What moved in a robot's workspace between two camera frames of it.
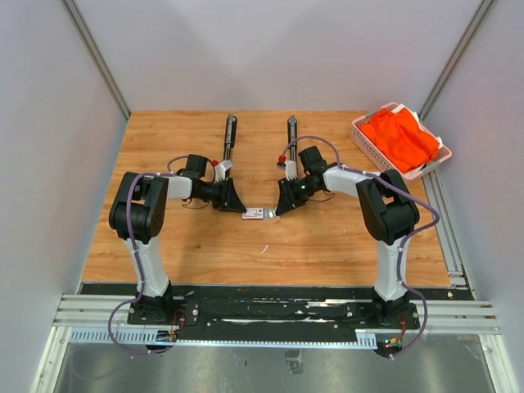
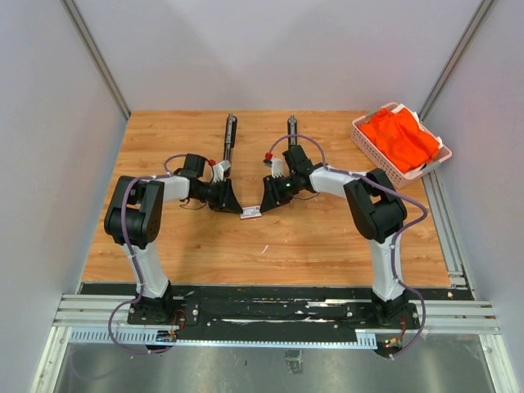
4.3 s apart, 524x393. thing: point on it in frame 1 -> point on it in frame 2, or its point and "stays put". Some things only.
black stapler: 231,138 stays put
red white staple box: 253,214 stays put
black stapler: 291,137 stays put
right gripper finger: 286,197 -> 270,196
